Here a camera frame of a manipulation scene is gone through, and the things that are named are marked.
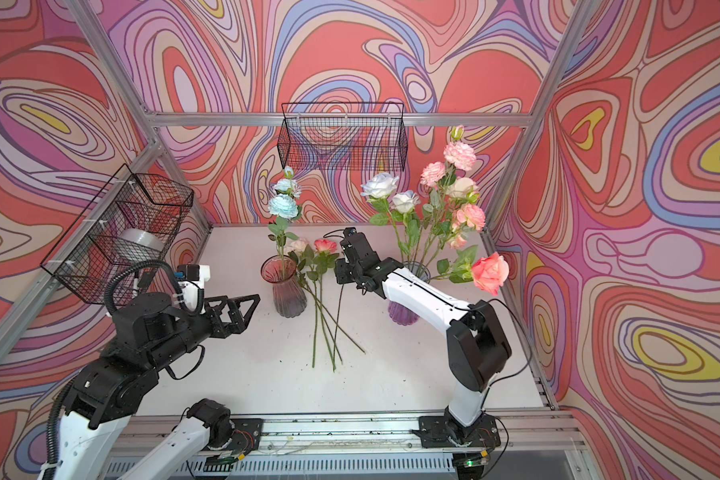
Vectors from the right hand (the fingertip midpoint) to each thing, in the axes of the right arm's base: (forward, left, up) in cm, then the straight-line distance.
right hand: (345, 272), depth 87 cm
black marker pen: (-8, +51, +11) cm, 53 cm away
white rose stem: (+19, +18, -11) cm, 28 cm away
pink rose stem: (-8, +3, -15) cm, 18 cm away
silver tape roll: (0, +50, +17) cm, 53 cm away
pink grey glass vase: (-4, +18, -8) cm, 20 cm away
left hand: (-18, +19, +17) cm, 32 cm away
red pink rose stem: (+17, +8, -13) cm, 23 cm away
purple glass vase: (-8, -16, -12) cm, 22 cm away
